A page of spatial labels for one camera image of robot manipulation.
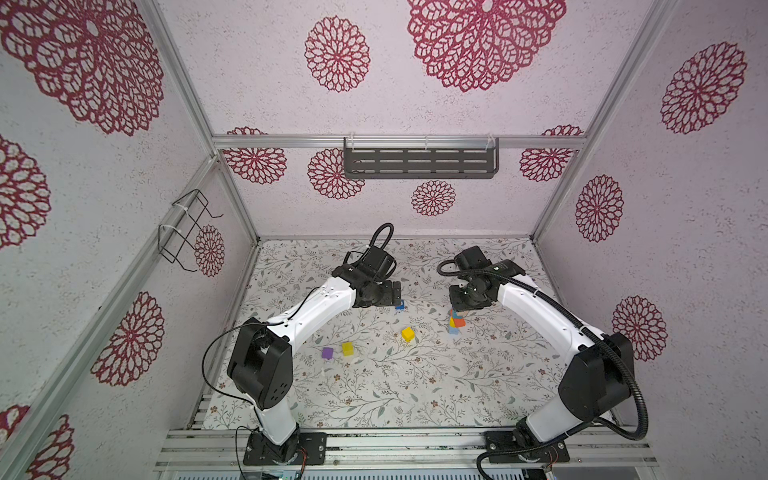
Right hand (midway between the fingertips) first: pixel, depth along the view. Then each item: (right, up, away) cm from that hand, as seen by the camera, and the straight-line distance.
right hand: (458, 298), depth 85 cm
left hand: (-21, -1, +2) cm, 22 cm away
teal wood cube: (+2, -7, +10) cm, 12 cm away
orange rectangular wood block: (+2, -8, +7) cm, 11 cm away
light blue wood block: (+1, -11, +8) cm, 14 cm away
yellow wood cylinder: (0, -8, +8) cm, 12 cm away
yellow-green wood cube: (-32, -16, +5) cm, 36 cm away
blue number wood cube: (-15, -4, +15) cm, 22 cm away
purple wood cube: (-38, -17, +5) cm, 42 cm away
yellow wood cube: (-14, -12, +7) cm, 20 cm away
